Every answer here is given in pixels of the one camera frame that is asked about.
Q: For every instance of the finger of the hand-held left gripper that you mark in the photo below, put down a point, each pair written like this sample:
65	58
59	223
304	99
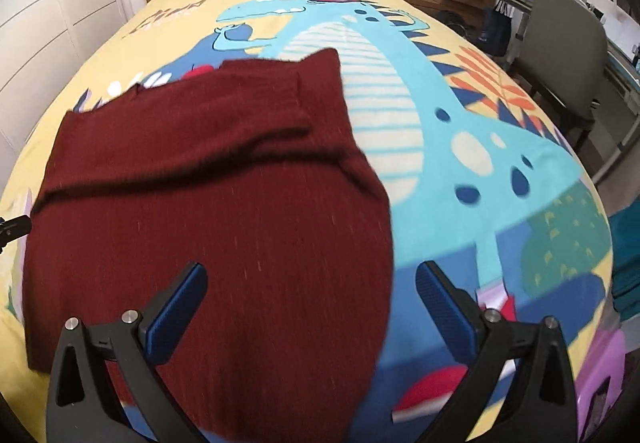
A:
15	228

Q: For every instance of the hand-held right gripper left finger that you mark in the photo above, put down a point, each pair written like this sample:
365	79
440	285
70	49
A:
175	318

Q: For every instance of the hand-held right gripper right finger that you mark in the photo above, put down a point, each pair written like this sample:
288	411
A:
445	318

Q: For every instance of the dark red knit sweater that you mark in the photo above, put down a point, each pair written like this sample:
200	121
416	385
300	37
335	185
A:
225	223

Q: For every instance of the yellow dinosaur print bedspread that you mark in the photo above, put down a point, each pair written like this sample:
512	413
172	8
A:
450	163

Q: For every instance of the teal cloth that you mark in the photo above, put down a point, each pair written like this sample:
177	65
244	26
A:
626	263

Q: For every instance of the white wardrobe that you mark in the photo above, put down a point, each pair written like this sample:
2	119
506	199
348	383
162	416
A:
60	3

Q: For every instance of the dark tote bag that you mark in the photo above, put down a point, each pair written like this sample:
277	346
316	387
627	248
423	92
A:
497	33

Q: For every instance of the grey-green chair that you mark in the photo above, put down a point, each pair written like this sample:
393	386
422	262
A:
565	48

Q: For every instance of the desk with green top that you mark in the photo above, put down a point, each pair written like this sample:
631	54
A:
622	73

